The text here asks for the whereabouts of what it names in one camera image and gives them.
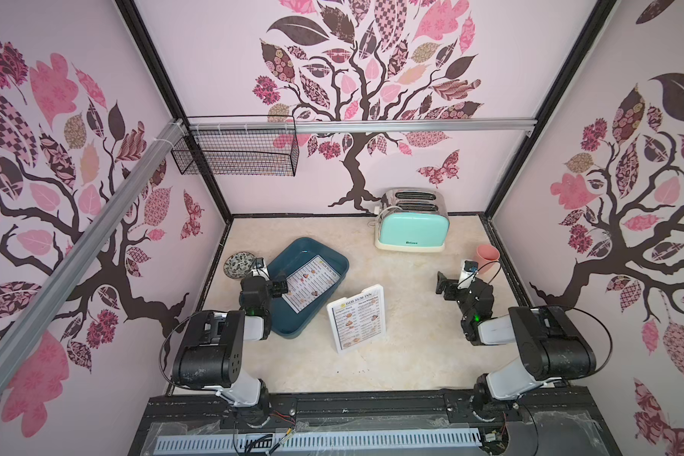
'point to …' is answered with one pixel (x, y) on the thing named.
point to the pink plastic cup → (486, 256)
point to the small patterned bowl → (237, 264)
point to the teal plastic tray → (297, 257)
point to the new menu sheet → (309, 282)
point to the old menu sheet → (358, 320)
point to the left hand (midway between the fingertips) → (271, 276)
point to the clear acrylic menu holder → (366, 291)
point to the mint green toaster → (412, 219)
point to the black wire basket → (238, 145)
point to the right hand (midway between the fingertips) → (456, 271)
